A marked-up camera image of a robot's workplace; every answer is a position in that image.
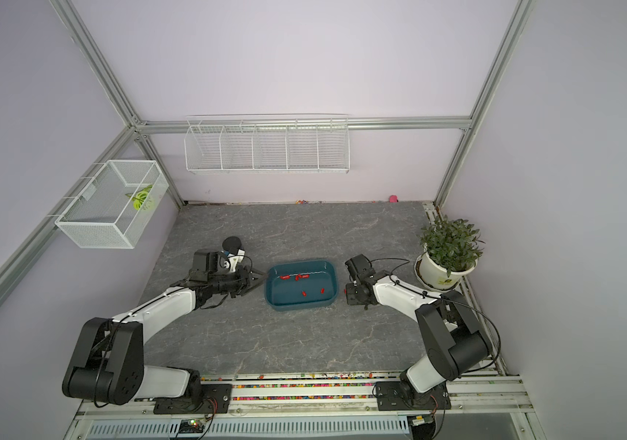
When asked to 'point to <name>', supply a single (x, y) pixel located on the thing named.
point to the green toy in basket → (139, 196)
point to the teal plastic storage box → (301, 284)
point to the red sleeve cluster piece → (296, 278)
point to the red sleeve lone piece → (323, 291)
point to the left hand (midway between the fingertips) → (265, 280)
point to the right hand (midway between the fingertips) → (355, 293)
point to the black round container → (232, 244)
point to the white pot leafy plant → (451, 250)
